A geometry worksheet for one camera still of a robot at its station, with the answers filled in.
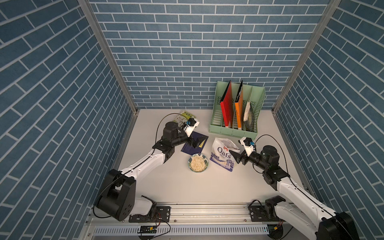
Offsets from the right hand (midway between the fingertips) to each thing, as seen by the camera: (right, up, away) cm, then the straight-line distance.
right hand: (236, 146), depth 79 cm
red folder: (-4, +23, +7) cm, 24 cm away
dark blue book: (-27, -5, +17) cm, 32 cm away
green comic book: (-33, +16, +33) cm, 49 cm away
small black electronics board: (-45, -40, -7) cm, 61 cm away
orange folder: (+5, +19, +11) cm, 23 cm away
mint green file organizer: (-7, +11, +29) cm, 32 cm away
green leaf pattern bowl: (-21, -11, +8) cm, 25 cm away
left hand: (-17, +8, -1) cm, 19 cm away
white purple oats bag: (-8, -5, +2) cm, 10 cm away
